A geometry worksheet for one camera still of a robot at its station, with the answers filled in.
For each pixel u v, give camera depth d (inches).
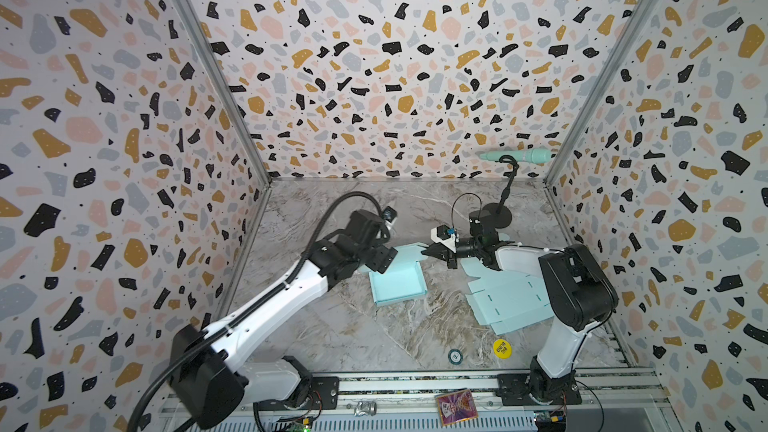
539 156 32.6
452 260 32.2
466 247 32.1
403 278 35.2
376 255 26.8
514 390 29.3
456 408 27.7
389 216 26.6
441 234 30.1
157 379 13.5
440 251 32.8
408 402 28.8
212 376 14.4
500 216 43.3
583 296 19.4
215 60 33.8
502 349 32.0
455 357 31.4
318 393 28.7
